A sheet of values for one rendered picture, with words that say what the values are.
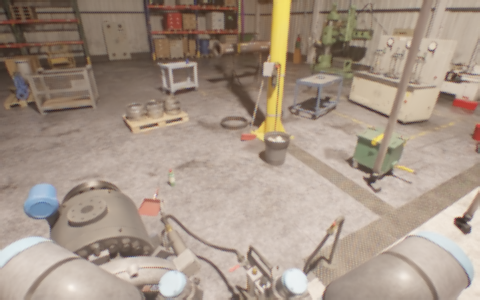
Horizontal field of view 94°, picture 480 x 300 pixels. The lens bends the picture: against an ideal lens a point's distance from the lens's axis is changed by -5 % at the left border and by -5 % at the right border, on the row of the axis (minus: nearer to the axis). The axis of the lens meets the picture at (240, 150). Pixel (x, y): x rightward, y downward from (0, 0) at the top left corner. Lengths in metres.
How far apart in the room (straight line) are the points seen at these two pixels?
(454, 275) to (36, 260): 0.69
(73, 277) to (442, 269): 0.59
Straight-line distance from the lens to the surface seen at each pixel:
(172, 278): 1.01
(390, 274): 0.48
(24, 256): 0.55
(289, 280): 1.00
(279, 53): 4.11
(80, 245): 1.55
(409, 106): 6.15
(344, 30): 11.45
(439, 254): 0.55
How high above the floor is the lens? 1.90
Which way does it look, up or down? 28 degrees down
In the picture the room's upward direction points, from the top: 1 degrees clockwise
